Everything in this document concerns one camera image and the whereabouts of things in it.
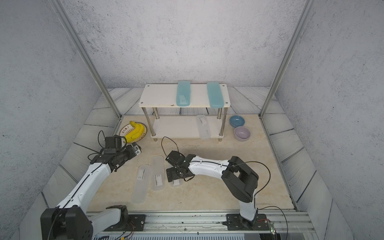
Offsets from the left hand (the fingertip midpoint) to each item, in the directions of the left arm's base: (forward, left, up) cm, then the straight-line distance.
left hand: (137, 150), depth 85 cm
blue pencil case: (+19, -44, +21) cm, 53 cm away
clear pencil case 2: (-14, -2, -13) cm, 19 cm away
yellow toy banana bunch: (+20, +7, -8) cm, 23 cm away
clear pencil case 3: (-8, -10, -13) cm, 18 cm away
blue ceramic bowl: (+31, -65, -11) cm, 73 cm away
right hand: (-12, -21, -10) cm, 26 cm away
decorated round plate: (+27, +17, -12) cm, 34 cm away
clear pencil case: (+21, -39, -7) cm, 45 cm away
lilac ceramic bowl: (+18, -66, -10) cm, 69 cm away
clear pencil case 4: (-15, -22, -12) cm, 29 cm away
